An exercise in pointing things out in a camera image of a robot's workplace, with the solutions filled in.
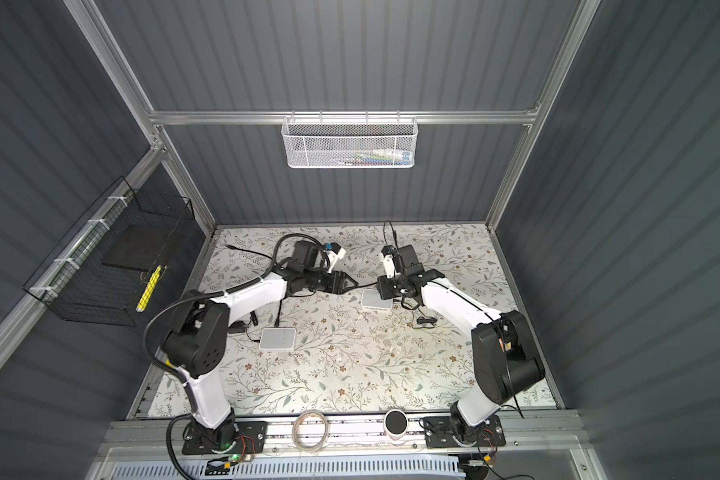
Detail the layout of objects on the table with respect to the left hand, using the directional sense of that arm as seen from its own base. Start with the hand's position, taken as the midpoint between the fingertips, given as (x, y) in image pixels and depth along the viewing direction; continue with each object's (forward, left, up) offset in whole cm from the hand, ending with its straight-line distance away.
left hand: (352, 283), depth 91 cm
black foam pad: (+1, +53, +19) cm, 56 cm away
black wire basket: (-4, +61, +17) cm, 63 cm away
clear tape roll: (-36, +12, -14) cm, 41 cm away
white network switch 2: (+1, -6, -11) cm, 13 cm away
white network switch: (-12, +24, -10) cm, 28 cm away
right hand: (-2, -10, 0) cm, 10 cm away
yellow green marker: (-11, +48, +16) cm, 52 cm away
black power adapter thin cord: (-13, +30, -9) cm, 34 cm away
